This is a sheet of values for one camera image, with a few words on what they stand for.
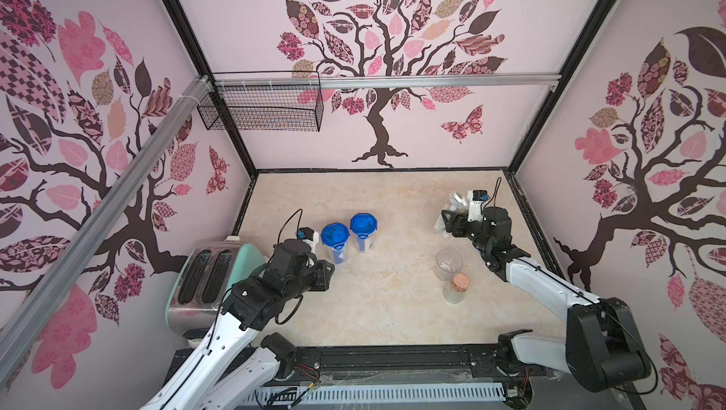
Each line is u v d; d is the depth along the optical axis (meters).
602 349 0.41
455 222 0.77
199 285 0.71
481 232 0.70
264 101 0.95
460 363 0.74
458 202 0.81
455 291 0.79
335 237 0.83
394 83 0.97
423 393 0.70
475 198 0.75
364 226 0.86
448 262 0.91
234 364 0.45
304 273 0.58
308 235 0.64
